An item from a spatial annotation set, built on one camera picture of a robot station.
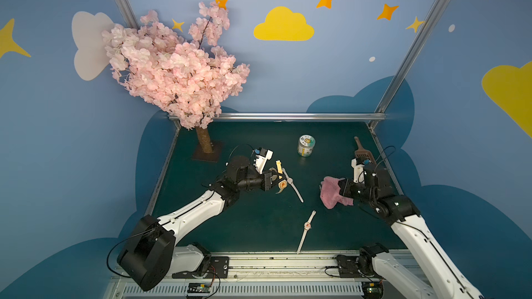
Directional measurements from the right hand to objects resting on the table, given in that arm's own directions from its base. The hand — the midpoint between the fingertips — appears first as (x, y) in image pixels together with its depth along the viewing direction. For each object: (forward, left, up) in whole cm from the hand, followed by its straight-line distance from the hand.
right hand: (341, 180), depth 78 cm
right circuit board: (-33, -12, -20) cm, 40 cm away
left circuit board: (-36, +51, -18) cm, 65 cm away
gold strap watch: (-4, +23, +2) cm, 24 cm away
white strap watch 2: (-13, +12, -17) cm, 25 cm away
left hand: (-2, +22, +4) cm, 22 cm away
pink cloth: (-2, +3, -6) cm, 7 cm away
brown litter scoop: (+27, -19, -18) cm, 38 cm away
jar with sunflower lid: (+26, +11, -11) cm, 30 cm away
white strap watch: (+8, +19, -18) cm, 27 cm away
